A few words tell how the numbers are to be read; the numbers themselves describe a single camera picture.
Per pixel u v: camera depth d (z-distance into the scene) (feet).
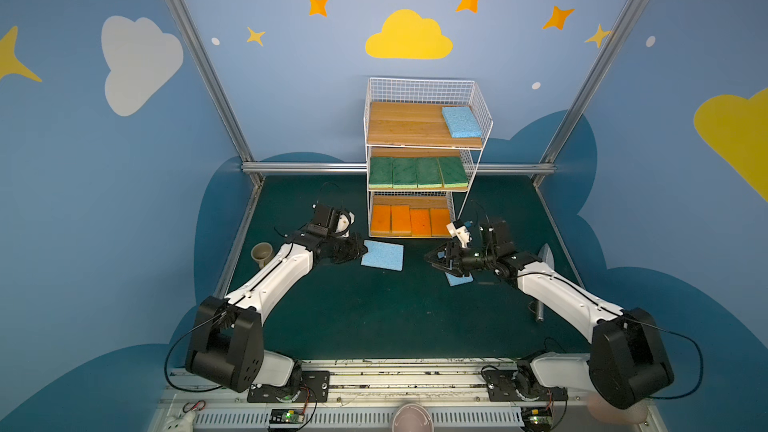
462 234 2.57
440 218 3.49
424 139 2.46
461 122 2.51
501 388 2.44
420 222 3.44
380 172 2.84
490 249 2.21
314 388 2.42
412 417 2.30
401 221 3.50
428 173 2.83
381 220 3.44
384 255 2.78
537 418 2.35
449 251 2.40
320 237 2.17
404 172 2.83
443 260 2.40
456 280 3.05
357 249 2.44
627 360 1.37
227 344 1.36
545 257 3.23
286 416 2.33
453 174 2.83
